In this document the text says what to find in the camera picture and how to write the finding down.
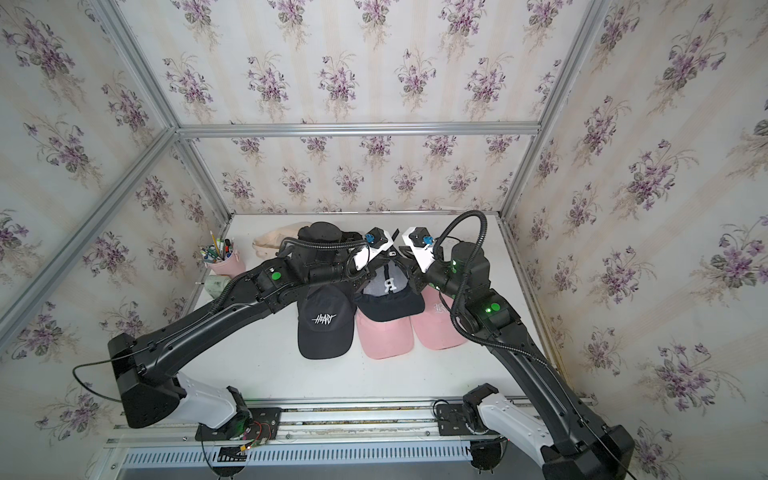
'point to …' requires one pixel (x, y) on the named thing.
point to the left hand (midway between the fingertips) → (388, 257)
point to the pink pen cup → (221, 258)
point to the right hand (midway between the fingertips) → (405, 251)
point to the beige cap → (267, 245)
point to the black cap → (388, 295)
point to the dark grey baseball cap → (326, 320)
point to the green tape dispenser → (215, 284)
